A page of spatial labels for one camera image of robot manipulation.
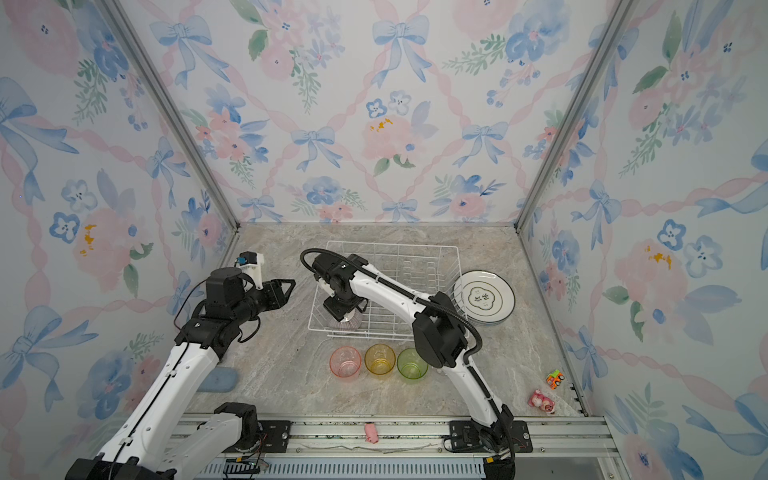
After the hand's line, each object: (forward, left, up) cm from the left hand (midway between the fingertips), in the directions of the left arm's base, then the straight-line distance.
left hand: (287, 281), depth 77 cm
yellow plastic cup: (-13, -24, -21) cm, 34 cm away
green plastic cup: (-14, -33, -21) cm, 41 cm away
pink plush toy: (-24, -66, -19) cm, 73 cm away
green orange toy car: (-18, -71, -20) cm, 76 cm away
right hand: (+1, -12, -15) cm, 19 cm away
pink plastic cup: (-14, -14, -22) cm, 29 cm away
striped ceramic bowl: (-3, -15, -16) cm, 22 cm away
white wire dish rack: (+20, -40, -21) cm, 49 cm away
